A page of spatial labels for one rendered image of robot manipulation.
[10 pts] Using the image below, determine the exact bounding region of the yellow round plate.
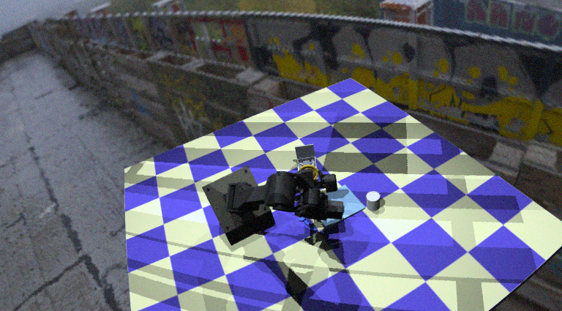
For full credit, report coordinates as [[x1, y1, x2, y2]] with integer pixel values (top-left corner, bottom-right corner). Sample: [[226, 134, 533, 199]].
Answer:
[[299, 165, 319, 180]]

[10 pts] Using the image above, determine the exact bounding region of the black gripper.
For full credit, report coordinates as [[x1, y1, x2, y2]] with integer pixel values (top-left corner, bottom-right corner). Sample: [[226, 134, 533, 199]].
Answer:
[[296, 169, 338, 193]]

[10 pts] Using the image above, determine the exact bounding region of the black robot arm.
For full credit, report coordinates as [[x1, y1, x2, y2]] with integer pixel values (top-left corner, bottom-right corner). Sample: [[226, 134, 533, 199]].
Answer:
[[223, 169, 345, 221]]

